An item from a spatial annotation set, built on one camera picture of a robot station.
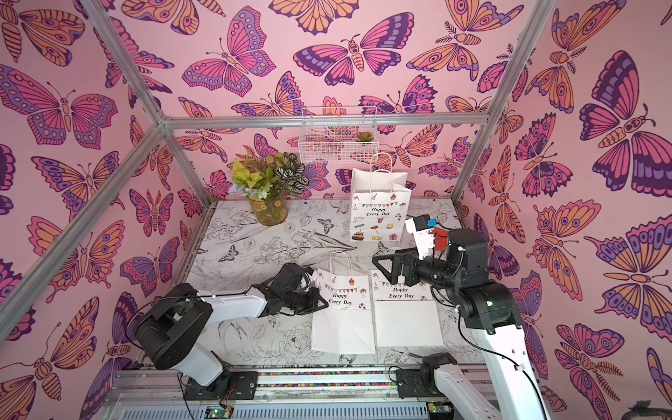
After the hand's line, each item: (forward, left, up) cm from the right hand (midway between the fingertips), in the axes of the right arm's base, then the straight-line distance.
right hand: (389, 255), depth 62 cm
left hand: (0, +15, -30) cm, 34 cm away
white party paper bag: (-2, -9, -33) cm, 34 cm away
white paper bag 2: (+30, -1, -12) cm, 32 cm away
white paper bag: (-6, +10, -33) cm, 35 cm away
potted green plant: (+40, +41, -12) cm, 58 cm away
